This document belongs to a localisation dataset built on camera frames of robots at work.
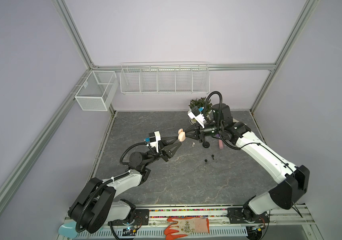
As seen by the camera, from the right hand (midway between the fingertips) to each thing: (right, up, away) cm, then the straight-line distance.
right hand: (182, 135), depth 68 cm
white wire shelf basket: (-10, +36, +31) cm, 49 cm away
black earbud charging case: (+17, -8, +31) cm, 37 cm away
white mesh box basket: (-56, +28, +34) cm, 71 cm away
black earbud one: (+21, -15, +28) cm, 38 cm away
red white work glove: (+2, -43, +2) cm, 43 cm away
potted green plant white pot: (+14, +20, +34) cm, 42 cm away
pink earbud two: (+9, -8, +33) cm, 35 cm away
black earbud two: (+16, -18, +26) cm, 35 cm away
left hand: (-1, -3, -2) cm, 4 cm away
